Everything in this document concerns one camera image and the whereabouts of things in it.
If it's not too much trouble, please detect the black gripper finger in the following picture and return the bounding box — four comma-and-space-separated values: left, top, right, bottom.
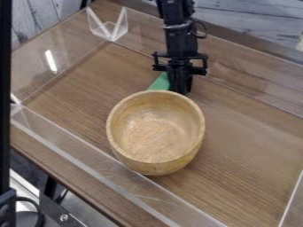
165, 66, 181, 93
180, 67, 193, 95

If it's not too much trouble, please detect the black base with screw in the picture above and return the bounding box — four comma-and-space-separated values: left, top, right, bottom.
38, 194, 88, 227

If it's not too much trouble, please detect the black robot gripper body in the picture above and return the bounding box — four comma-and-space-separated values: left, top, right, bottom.
152, 21, 208, 75

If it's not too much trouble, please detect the black cable loop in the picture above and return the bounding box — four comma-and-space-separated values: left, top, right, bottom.
16, 196, 46, 227

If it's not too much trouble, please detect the brown wooden bowl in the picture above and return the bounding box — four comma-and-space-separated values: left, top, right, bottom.
106, 90, 205, 176

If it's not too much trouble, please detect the green rectangular block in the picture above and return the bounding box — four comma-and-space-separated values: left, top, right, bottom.
148, 73, 170, 90

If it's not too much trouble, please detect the clear acrylic tray enclosure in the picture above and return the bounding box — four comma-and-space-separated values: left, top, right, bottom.
10, 2, 303, 227

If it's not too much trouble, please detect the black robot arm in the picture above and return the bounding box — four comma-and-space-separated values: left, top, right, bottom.
152, 0, 208, 95

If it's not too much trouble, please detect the black metal table leg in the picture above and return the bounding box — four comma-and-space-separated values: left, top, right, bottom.
44, 176, 57, 199

